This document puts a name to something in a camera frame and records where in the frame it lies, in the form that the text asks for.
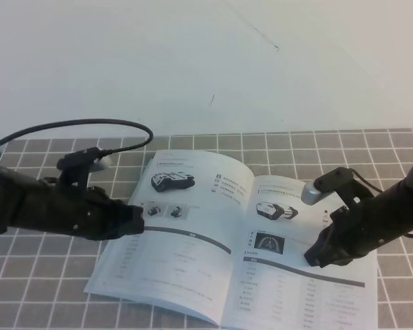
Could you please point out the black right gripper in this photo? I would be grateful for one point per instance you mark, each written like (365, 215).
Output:
(343, 241)

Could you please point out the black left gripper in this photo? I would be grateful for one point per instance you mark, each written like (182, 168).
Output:
(89, 213)

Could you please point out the white robot catalogue book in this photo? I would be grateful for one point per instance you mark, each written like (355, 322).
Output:
(226, 246)

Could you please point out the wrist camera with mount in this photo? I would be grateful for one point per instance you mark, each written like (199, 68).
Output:
(345, 182)
(75, 167)

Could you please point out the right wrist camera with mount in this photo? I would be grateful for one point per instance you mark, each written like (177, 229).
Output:
(345, 182)

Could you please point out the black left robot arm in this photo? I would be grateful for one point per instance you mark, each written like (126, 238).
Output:
(22, 201)

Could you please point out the grey checked tablecloth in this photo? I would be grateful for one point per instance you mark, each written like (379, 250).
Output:
(42, 276)

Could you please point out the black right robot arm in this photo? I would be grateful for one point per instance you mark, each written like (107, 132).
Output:
(389, 215)

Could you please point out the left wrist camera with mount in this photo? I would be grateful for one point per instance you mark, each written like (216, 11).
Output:
(75, 167)

